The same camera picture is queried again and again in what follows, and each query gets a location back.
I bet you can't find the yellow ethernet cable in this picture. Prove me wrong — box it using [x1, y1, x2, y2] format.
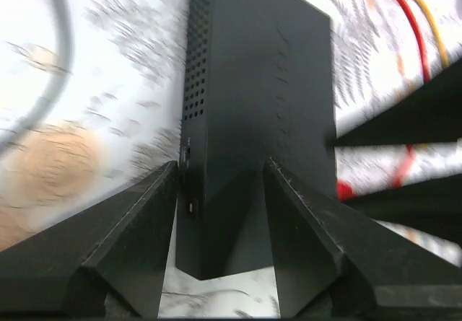
[402, 0, 450, 68]

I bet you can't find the red ethernet cable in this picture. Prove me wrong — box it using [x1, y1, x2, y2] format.
[335, 0, 432, 202]

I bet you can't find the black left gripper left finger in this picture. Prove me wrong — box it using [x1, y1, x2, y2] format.
[1, 161, 178, 319]

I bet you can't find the grey ethernet cable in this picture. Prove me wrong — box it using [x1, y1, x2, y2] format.
[0, 0, 71, 149]

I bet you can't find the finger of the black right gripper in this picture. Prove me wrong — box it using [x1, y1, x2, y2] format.
[344, 178, 461, 244]
[328, 60, 461, 146]

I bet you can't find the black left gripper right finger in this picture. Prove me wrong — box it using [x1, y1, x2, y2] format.
[263, 160, 461, 320]

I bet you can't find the floral patterned table mat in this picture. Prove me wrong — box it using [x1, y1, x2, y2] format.
[1, 0, 461, 320]

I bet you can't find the black network switch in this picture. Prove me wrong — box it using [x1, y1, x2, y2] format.
[176, 0, 336, 280]

